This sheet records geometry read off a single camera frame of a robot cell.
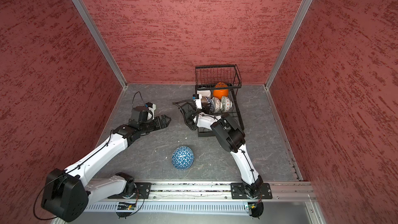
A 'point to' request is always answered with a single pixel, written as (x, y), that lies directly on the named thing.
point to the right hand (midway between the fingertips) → (209, 107)
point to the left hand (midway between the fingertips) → (165, 123)
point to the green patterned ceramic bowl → (226, 104)
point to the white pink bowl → (204, 93)
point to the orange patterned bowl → (208, 103)
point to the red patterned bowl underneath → (216, 104)
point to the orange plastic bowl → (219, 93)
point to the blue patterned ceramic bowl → (183, 157)
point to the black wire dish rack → (218, 76)
